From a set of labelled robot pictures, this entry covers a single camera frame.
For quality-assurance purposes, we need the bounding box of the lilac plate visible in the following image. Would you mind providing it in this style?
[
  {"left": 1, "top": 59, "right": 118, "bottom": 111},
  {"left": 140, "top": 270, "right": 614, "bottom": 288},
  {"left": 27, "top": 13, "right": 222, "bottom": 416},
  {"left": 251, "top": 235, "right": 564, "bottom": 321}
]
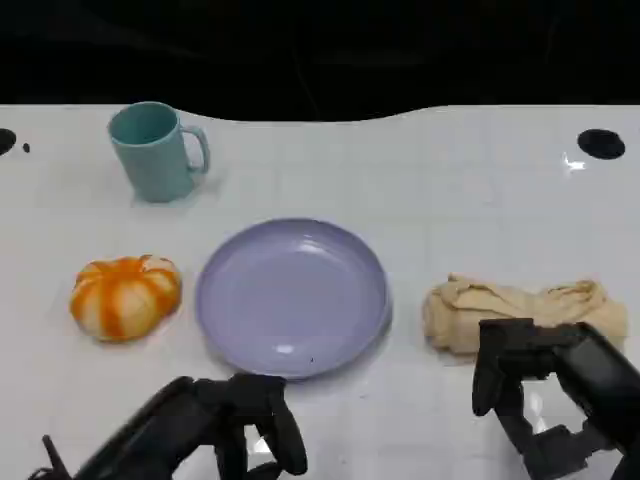
[{"left": 194, "top": 217, "right": 394, "bottom": 381}]

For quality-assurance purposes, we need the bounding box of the pale green mug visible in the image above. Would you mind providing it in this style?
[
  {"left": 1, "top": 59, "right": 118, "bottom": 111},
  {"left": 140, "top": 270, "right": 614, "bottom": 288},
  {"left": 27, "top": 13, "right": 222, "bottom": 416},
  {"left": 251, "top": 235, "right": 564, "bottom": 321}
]
[{"left": 107, "top": 101, "right": 211, "bottom": 204}]

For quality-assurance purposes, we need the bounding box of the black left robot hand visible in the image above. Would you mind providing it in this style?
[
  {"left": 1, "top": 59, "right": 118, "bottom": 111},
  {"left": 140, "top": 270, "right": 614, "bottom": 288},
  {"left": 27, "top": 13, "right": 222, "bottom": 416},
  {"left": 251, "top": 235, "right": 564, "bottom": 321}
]
[{"left": 74, "top": 372, "right": 308, "bottom": 480}]

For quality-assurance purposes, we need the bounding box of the orange and white bread roll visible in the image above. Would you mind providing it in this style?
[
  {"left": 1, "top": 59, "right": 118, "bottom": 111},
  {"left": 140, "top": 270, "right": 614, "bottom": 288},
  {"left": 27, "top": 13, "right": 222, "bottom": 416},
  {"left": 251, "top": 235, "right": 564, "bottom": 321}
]
[{"left": 68, "top": 254, "right": 183, "bottom": 344}]

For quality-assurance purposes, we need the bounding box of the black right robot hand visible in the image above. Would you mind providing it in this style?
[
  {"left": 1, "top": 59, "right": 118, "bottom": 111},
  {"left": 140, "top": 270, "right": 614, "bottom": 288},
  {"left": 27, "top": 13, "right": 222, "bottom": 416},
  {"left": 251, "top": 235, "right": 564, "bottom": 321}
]
[{"left": 472, "top": 318, "right": 640, "bottom": 480}]

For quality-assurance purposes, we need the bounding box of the beige towel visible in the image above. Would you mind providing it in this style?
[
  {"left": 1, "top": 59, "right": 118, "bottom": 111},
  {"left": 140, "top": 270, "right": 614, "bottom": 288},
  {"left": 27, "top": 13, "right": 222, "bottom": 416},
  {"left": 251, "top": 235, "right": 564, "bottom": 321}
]
[{"left": 422, "top": 272, "right": 629, "bottom": 354}]

